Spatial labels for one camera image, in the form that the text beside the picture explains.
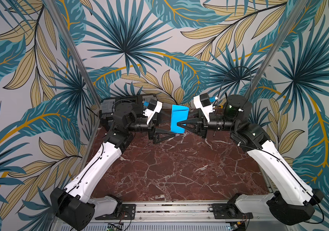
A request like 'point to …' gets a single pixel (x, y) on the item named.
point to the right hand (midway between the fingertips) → (178, 121)
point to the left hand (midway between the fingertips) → (173, 129)
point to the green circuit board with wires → (115, 226)
